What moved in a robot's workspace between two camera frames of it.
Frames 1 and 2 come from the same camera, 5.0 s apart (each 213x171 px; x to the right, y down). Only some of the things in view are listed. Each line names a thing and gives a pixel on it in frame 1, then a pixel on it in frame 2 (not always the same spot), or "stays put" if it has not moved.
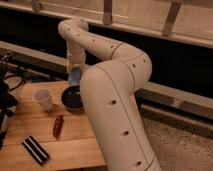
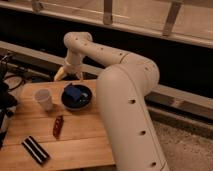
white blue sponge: x=74 y=75 -> x=74 y=93
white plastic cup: x=43 y=96 stays put
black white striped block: x=39 y=154 stays put
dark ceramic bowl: x=71 y=98 stays put
